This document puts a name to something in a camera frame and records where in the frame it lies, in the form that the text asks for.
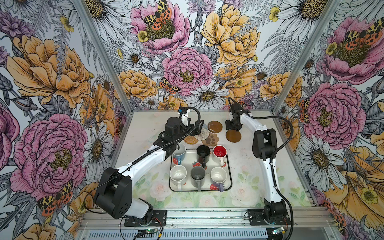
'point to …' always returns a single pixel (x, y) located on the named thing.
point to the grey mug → (198, 175)
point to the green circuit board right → (276, 231)
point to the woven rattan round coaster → (191, 140)
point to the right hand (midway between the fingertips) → (230, 130)
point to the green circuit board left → (150, 230)
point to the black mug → (203, 152)
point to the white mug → (178, 175)
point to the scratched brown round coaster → (215, 126)
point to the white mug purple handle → (218, 175)
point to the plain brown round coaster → (233, 136)
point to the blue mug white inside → (179, 155)
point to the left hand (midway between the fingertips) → (197, 124)
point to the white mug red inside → (219, 153)
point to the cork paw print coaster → (212, 140)
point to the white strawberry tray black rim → (191, 160)
